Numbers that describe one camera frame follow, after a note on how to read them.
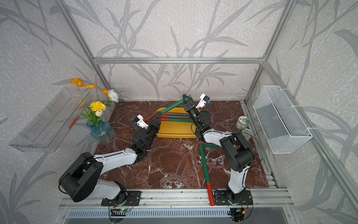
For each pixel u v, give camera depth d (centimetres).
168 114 101
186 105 74
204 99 74
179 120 94
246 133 50
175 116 102
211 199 72
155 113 77
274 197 75
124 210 70
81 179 43
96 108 75
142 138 62
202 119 66
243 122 96
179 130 105
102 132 87
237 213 76
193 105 72
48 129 67
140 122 74
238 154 49
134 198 73
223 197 72
